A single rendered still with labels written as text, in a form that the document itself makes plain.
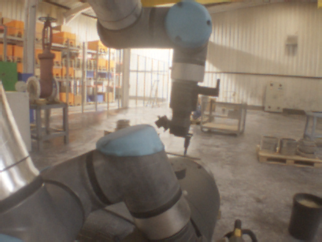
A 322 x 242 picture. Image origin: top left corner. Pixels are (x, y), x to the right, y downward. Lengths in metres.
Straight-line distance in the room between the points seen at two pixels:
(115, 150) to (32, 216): 0.13
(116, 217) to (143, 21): 0.51
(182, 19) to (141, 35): 0.09
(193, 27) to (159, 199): 0.30
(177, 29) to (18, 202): 0.37
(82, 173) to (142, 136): 0.10
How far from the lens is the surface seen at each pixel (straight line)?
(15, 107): 4.50
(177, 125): 0.57
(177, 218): 0.34
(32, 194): 0.23
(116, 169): 0.30
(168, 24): 0.43
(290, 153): 4.76
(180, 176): 1.11
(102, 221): 0.66
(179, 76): 0.55
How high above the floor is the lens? 1.33
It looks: 9 degrees down
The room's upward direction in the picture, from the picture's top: 3 degrees clockwise
